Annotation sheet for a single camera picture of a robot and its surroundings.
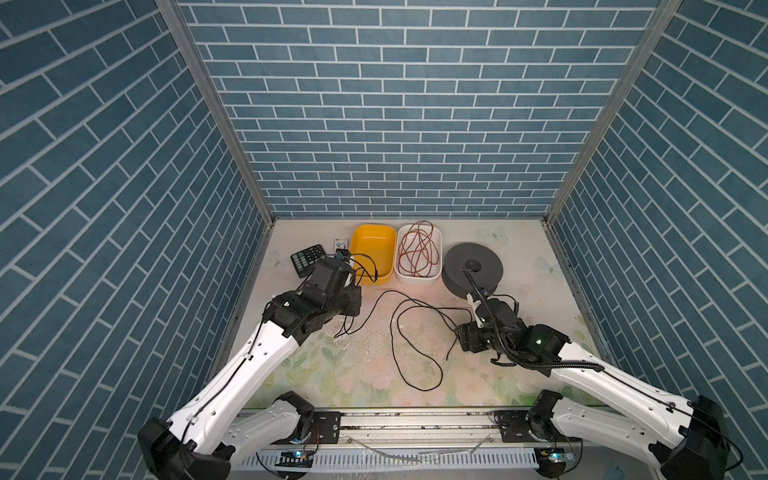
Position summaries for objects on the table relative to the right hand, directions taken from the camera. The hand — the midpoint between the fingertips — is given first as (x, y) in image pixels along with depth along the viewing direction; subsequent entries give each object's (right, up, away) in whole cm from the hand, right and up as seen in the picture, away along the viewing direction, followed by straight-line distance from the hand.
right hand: (462, 325), depth 79 cm
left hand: (-27, +10, -4) cm, 29 cm away
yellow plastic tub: (-26, +21, +26) cm, 42 cm away
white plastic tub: (-4, +12, +23) cm, 27 cm away
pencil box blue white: (-39, +22, +32) cm, 56 cm away
